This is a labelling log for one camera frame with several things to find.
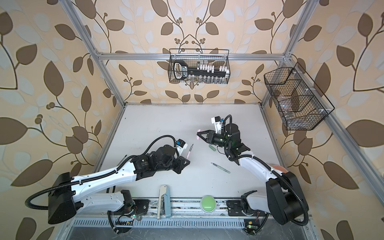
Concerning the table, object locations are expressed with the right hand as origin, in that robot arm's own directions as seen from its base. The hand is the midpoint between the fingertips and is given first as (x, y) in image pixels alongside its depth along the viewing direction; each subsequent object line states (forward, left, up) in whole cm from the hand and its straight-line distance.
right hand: (198, 135), depth 77 cm
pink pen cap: (-1, 0, -1) cm, 1 cm away
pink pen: (-9, +5, -4) cm, 11 cm away
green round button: (-28, -4, -21) cm, 35 cm away
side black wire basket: (+7, -51, +13) cm, 54 cm away
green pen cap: (+4, -9, -21) cm, 24 cm away
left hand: (-12, +4, -6) cm, 14 cm away
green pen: (-9, -13, -22) cm, 27 cm away
